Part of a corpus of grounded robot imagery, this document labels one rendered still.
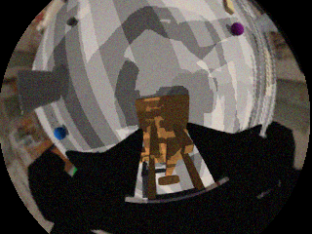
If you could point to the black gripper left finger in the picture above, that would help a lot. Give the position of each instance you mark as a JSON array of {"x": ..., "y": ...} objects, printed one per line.
[{"x": 119, "y": 164}]

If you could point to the tan rectangular block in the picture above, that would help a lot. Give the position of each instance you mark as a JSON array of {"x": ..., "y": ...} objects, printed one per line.
[{"x": 228, "y": 6}]

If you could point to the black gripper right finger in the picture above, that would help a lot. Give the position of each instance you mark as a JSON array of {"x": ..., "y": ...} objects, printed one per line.
[{"x": 220, "y": 150}]

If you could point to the dark purple ball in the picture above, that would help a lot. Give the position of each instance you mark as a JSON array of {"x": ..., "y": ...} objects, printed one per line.
[{"x": 237, "y": 28}]

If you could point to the blue ball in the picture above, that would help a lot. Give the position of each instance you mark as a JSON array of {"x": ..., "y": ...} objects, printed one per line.
[{"x": 59, "y": 133}]

